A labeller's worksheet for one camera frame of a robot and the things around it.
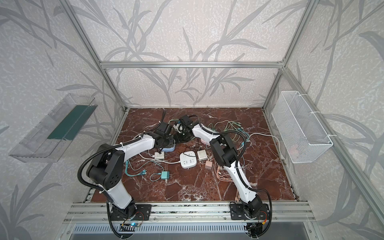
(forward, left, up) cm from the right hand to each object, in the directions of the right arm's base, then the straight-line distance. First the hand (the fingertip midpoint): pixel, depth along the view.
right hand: (176, 137), depth 100 cm
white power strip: (-17, -9, 0) cm, 19 cm away
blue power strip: (-9, +4, 0) cm, 10 cm away
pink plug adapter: (-18, -22, -1) cm, 28 cm away
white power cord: (-16, +10, -2) cm, 18 cm away
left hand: (-3, +1, +4) cm, 5 cm away
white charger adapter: (-13, -18, 0) cm, 22 cm away
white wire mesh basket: (-21, -60, +33) cm, 71 cm away
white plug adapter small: (-13, +10, 0) cm, 17 cm away
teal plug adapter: (-25, +3, +1) cm, 25 cm away
